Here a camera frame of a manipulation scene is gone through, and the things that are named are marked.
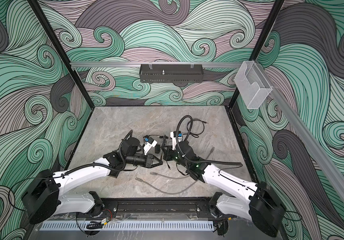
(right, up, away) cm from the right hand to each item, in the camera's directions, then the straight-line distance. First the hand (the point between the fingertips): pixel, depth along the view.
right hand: (161, 148), depth 76 cm
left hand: (+1, -7, -3) cm, 8 cm away
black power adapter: (-11, +2, +25) cm, 27 cm away
